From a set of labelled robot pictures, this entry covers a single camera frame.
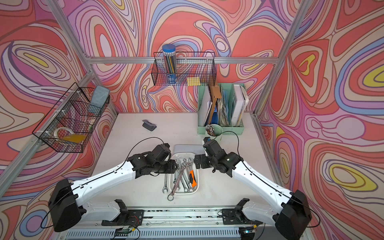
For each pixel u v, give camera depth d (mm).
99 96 806
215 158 575
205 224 729
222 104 933
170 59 742
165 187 842
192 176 860
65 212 386
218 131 944
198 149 959
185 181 855
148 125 1089
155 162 597
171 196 740
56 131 664
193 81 911
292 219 375
